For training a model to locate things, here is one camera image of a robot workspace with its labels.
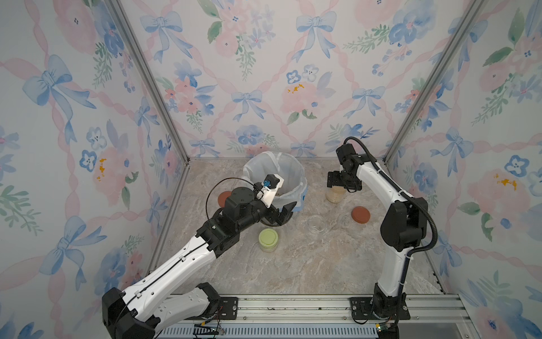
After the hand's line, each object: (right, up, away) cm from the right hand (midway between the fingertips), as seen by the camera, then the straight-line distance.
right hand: (341, 183), depth 94 cm
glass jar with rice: (-11, -18, -1) cm, 22 cm away
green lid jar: (-32, -22, -10) cm, 41 cm away
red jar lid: (+10, -14, +3) cm, 18 cm away
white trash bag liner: (-23, -1, -19) cm, 30 cm away
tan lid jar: (-1, -5, +6) cm, 8 cm away
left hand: (-26, -3, -27) cm, 38 cm away
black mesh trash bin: (-32, -9, -33) cm, 47 cm away
